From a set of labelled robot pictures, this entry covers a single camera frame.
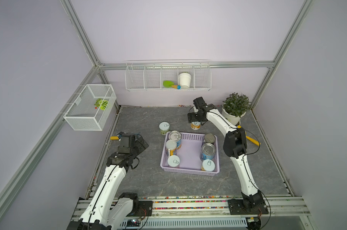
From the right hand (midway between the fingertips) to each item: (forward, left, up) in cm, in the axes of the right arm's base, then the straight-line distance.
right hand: (194, 117), depth 104 cm
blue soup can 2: (-29, -6, +3) cm, 30 cm away
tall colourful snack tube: (-26, +16, +6) cm, 31 cm away
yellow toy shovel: (-18, -41, -5) cm, 45 cm away
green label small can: (-7, +22, -2) cm, 23 cm away
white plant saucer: (-1, -35, -7) cm, 35 cm away
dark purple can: (-20, -8, +3) cm, 22 cm away
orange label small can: (-6, -1, -2) cm, 6 cm away
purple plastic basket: (-25, +4, -8) cm, 27 cm away
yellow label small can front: (-36, -6, -1) cm, 36 cm away
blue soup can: (-18, +13, +3) cm, 22 cm away
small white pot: (+12, +7, +24) cm, 28 cm away
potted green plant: (-1, -26, +11) cm, 29 cm away
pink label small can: (-33, +15, -1) cm, 36 cm away
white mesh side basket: (-10, +62, +20) cm, 66 cm away
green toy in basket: (-9, +54, +22) cm, 60 cm away
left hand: (-28, +33, +8) cm, 44 cm away
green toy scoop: (+16, +19, +18) cm, 31 cm away
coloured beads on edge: (-51, +5, -9) cm, 52 cm away
